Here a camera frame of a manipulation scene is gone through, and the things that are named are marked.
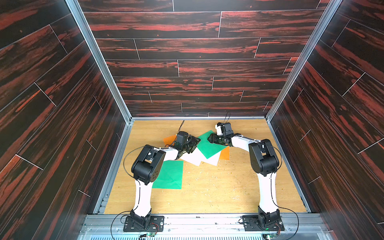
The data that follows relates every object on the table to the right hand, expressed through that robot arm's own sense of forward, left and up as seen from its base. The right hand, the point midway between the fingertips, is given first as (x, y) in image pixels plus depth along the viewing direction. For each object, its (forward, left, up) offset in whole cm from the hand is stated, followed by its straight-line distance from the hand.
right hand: (213, 138), depth 108 cm
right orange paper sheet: (-12, -7, -2) cm, 14 cm away
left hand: (-8, +9, +6) cm, 14 cm away
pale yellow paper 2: (-16, +11, -1) cm, 19 cm away
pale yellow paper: (-17, +19, +1) cm, 26 cm away
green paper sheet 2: (-10, +4, +1) cm, 11 cm away
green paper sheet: (-29, +28, -2) cm, 41 cm away
